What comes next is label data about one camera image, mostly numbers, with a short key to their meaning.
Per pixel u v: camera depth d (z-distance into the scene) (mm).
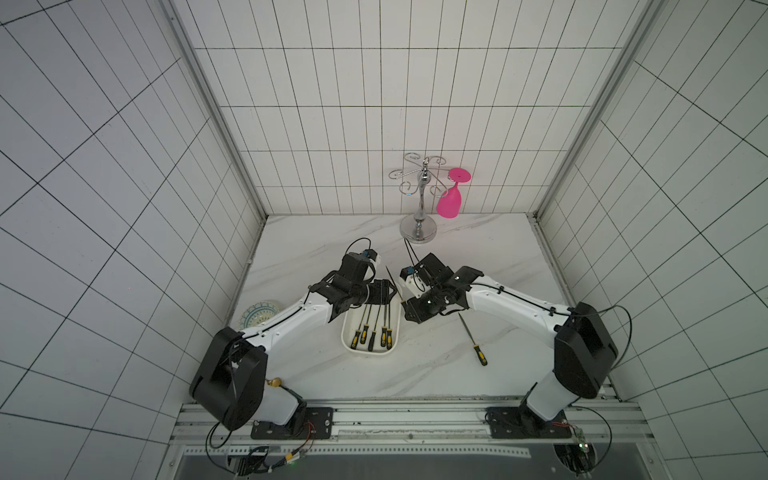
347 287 655
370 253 771
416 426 741
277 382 792
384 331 877
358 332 876
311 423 719
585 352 437
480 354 833
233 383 415
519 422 648
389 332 880
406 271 773
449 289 604
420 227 1138
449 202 1001
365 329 888
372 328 893
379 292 737
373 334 874
